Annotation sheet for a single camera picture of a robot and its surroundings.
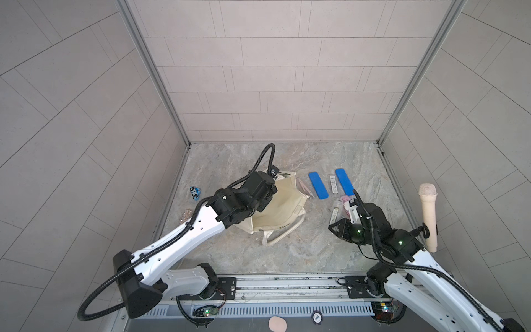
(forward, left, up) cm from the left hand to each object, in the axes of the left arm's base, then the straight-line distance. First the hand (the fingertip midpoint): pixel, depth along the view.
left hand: (264, 187), depth 74 cm
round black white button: (-36, -18, -21) cm, 46 cm away
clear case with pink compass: (+13, -17, -20) cm, 30 cm away
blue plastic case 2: (+15, -25, -21) cm, 36 cm away
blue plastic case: (+14, -39, -20) cm, 46 cm away
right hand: (-12, -23, -9) cm, 28 cm away
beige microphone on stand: (-7, -50, +10) cm, 52 cm away
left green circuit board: (-35, +18, -19) cm, 44 cm away
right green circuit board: (-35, -42, -21) cm, 58 cm away
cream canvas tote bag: (-2, -8, -13) cm, 16 cm away
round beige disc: (-38, -5, -19) cm, 43 cm away
